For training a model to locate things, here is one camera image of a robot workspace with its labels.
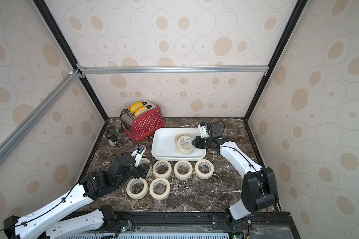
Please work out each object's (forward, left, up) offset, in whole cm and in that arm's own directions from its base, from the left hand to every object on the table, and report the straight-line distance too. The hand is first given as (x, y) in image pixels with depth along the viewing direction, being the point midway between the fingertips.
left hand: (145, 158), depth 71 cm
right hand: (+14, -23, -7) cm, 28 cm away
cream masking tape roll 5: (+6, -31, -23) cm, 39 cm away
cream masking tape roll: (+11, -23, -7) cm, 26 cm away
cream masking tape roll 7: (-12, -6, -21) cm, 25 cm away
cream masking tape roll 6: (-11, +5, -20) cm, 24 cm away
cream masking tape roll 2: (+20, -19, -20) cm, 34 cm away
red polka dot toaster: (+28, +12, -10) cm, 32 cm away
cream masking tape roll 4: (+5, -18, -23) cm, 30 cm away
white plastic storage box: (+22, -4, -23) cm, 32 cm away
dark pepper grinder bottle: (+21, +27, -14) cm, 37 cm away
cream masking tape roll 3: (0, -7, -20) cm, 22 cm away
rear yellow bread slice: (+40, +14, -3) cm, 43 cm away
